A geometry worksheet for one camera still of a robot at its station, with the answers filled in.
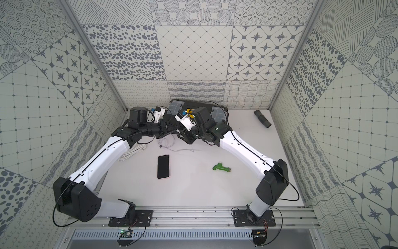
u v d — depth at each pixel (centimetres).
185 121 65
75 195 40
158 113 72
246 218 66
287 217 74
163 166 91
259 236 72
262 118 113
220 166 90
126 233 72
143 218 73
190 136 65
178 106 98
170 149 99
